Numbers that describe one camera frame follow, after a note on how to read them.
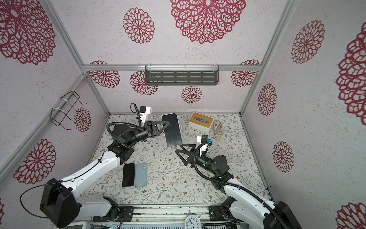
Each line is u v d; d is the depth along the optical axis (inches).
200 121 43.1
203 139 23.7
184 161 23.8
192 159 23.1
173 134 24.5
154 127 23.7
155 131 23.6
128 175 34.0
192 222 27.0
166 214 29.4
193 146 26.6
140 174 35.4
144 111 24.2
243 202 19.5
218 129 41.8
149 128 22.7
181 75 37.4
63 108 30.0
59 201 15.6
